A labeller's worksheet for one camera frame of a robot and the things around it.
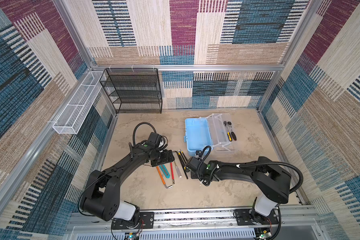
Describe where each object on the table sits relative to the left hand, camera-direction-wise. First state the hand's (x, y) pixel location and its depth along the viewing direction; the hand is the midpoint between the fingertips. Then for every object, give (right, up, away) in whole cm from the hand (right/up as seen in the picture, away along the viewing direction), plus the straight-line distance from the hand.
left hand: (169, 158), depth 86 cm
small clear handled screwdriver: (+5, -8, +3) cm, 10 cm away
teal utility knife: (-3, -8, +3) cm, 9 cm away
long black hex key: (+7, -3, +8) cm, 11 cm away
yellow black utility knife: (+8, -2, +8) cm, 11 cm away
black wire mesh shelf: (-28, +44, +25) cm, 58 cm away
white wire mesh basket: (-45, +21, -15) cm, 52 cm away
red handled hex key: (+2, -10, +3) cm, 10 cm away
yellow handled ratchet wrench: (+35, +14, +6) cm, 38 cm away
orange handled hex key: (-1, -15, -3) cm, 15 cm away
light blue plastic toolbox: (+27, +15, +8) cm, 32 cm away
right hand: (+16, -10, +3) cm, 19 cm away
